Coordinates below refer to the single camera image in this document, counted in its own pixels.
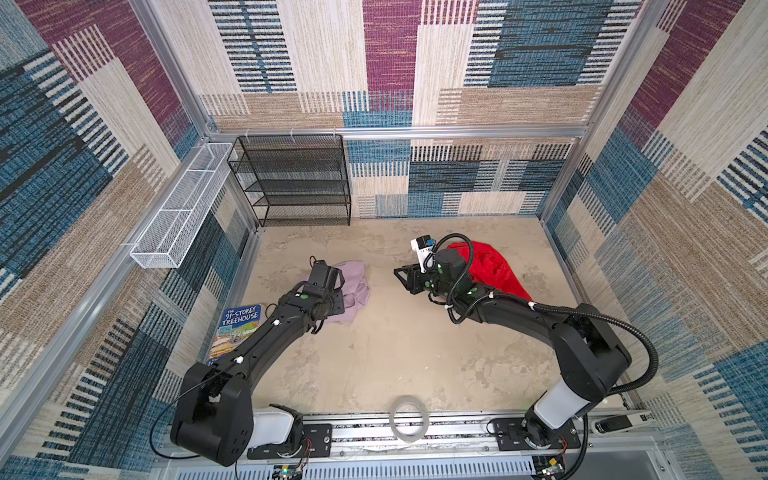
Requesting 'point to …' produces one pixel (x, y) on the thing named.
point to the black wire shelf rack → (294, 180)
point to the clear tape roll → (426, 421)
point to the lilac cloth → (357, 290)
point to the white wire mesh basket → (171, 235)
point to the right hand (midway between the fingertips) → (399, 273)
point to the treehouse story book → (236, 324)
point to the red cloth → (489, 268)
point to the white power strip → (622, 422)
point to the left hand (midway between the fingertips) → (333, 296)
